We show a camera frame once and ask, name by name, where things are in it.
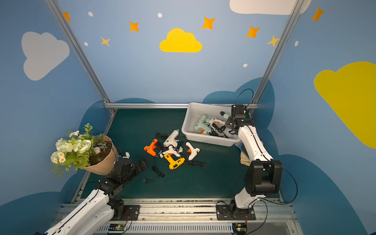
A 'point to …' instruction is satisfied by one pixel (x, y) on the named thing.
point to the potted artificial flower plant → (82, 150)
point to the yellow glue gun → (173, 164)
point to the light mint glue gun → (203, 124)
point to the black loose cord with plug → (147, 180)
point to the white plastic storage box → (195, 110)
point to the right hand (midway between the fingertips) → (235, 121)
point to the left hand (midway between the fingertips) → (142, 161)
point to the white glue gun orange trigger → (215, 120)
